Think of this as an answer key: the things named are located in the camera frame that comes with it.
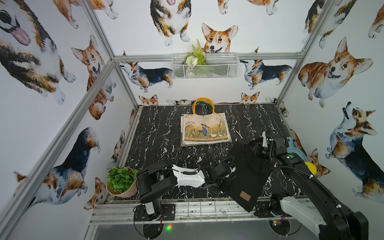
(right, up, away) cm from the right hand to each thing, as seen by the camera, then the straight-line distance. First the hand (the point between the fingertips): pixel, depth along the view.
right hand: (252, 146), depth 82 cm
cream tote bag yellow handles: (-26, +10, +25) cm, 37 cm away
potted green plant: (-64, -14, -13) cm, 67 cm away
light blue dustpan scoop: (+30, -4, +13) cm, 33 cm away
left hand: (-12, -21, 0) cm, 24 cm away
